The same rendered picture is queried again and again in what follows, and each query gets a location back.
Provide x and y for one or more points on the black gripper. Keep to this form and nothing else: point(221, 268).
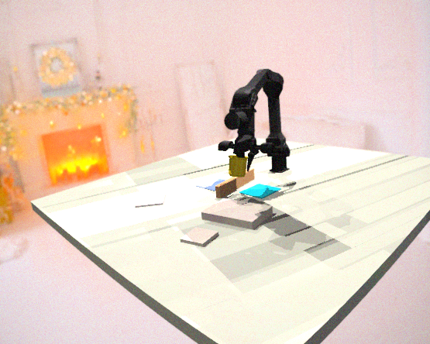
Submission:
point(264, 147)

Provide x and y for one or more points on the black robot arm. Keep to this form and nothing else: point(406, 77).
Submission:
point(241, 114)

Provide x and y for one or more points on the tan rectangular bar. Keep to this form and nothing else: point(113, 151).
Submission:
point(233, 183)

